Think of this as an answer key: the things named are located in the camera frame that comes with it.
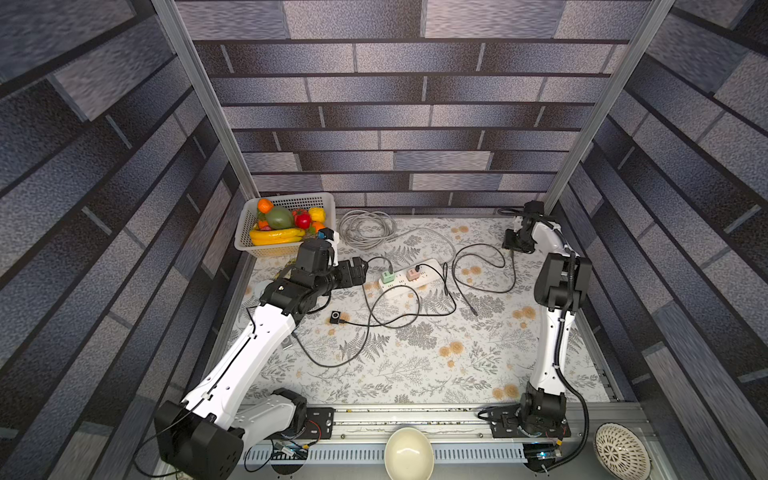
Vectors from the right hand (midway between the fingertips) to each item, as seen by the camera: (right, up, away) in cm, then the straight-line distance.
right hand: (511, 242), depth 109 cm
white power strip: (-33, -9, -20) cm, 40 cm away
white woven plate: (+9, -50, -41) cm, 65 cm away
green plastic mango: (-86, +9, -3) cm, 87 cm away
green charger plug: (-47, -11, -15) cm, 50 cm away
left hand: (-55, -6, -34) cm, 64 cm away
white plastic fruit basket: (-99, +11, 0) cm, 100 cm away
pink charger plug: (-38, -10, -15) cm, 42 cm away
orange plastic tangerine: (-93, +14, +1) cm, 94 cm away
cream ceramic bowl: (-42, -50, -41) cm, 77 cm away
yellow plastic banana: (-86, +2, -9) cm, 86 cm away
